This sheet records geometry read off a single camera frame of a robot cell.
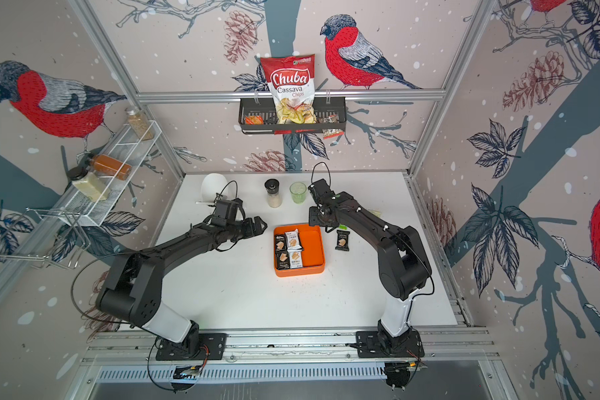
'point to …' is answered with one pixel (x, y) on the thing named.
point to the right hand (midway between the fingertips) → (317, 218)
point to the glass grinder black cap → (272, 186)
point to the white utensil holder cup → (212, 183)
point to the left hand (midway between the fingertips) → (262, 222)
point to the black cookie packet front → (282, 259)
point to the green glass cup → (298, 192)
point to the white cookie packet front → (296, 258)
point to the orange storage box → (312, 241)
